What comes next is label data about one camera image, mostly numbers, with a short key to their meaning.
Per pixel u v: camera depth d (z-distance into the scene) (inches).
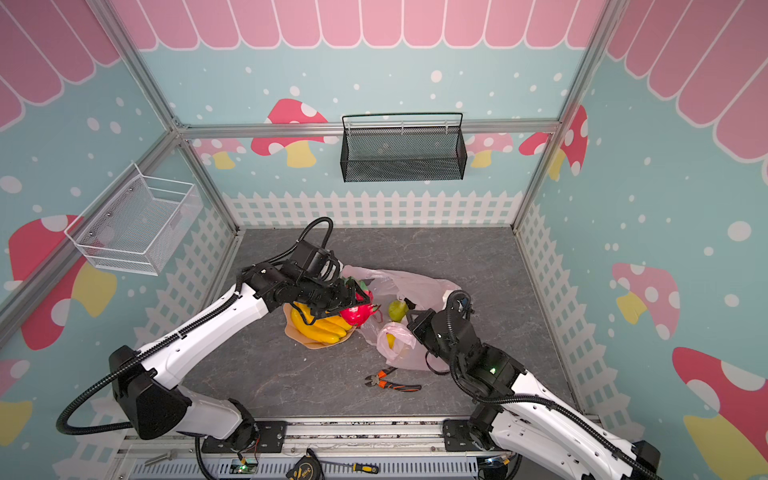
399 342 29.0
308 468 26.8
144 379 15.9
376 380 32.4
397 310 35.9
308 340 33.7
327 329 34.2
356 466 27.5
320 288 25.4
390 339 30.6
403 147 37.2
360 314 27.6
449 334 19.1
